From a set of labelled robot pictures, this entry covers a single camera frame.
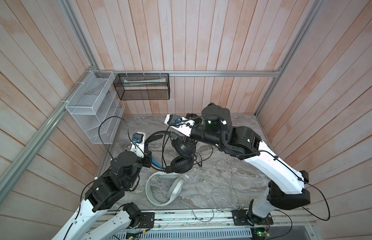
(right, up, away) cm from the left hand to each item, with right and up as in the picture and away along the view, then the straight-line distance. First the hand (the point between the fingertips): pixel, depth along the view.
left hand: (148, 147), depth 63 cm
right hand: (+12, +10, -9) cm, 18 cm away
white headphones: (+12, -23, +11) cm, 29 cm away
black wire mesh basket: (-13, +38, +41) cm, 57 cm away
